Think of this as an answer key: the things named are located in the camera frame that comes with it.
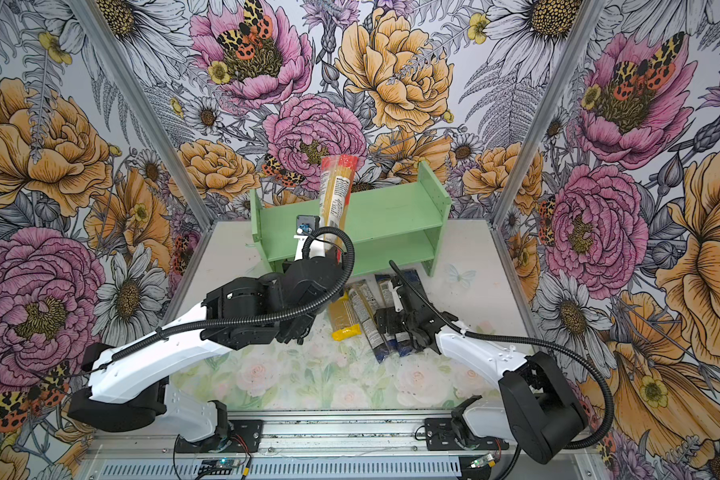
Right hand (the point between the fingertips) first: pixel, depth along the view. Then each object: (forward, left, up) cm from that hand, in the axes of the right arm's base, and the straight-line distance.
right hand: (389, 323), depth 87 cm
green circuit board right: (-33, -20, -7) cm, 39 cm away
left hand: (-3, +14, +34) cm, 37 cm away
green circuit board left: (-32, +41, -6) cm, 52 cm away
